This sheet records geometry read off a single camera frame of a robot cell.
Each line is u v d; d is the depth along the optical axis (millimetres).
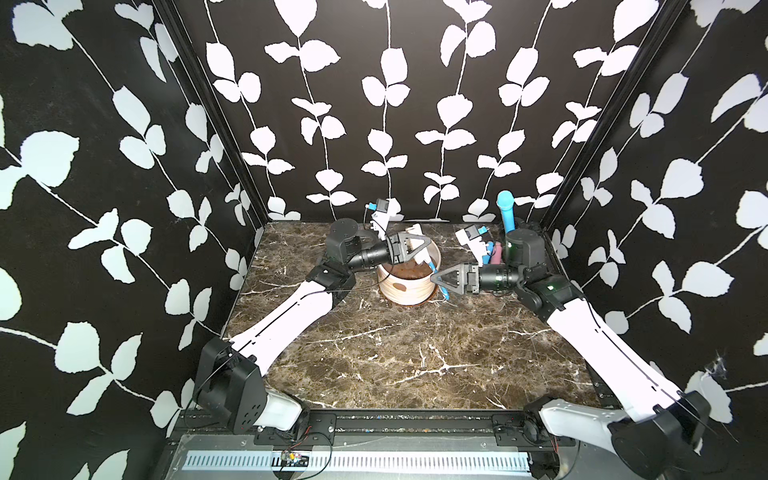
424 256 651
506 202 859
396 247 611
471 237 617
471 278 584
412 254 629
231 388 403
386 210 629
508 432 733
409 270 927
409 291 874
